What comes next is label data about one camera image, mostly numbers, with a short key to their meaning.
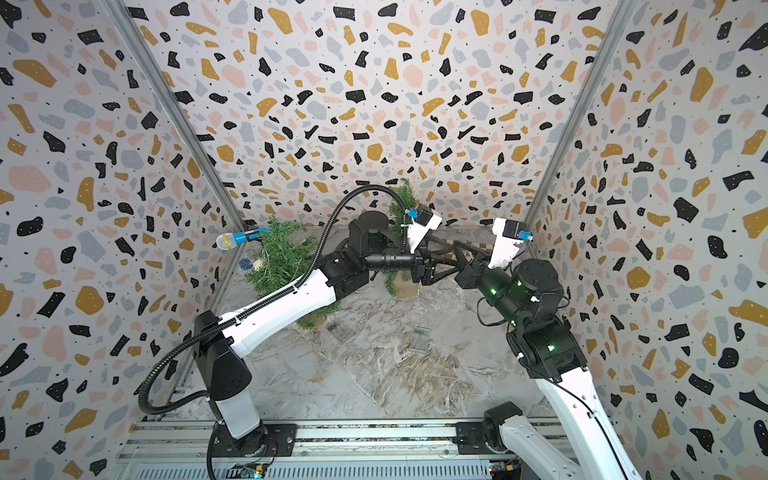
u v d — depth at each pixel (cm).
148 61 76
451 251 60
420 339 92
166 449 73
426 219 56
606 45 76
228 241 89
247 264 78
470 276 53
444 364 88
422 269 58
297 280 52
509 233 50
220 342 43
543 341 43
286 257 72
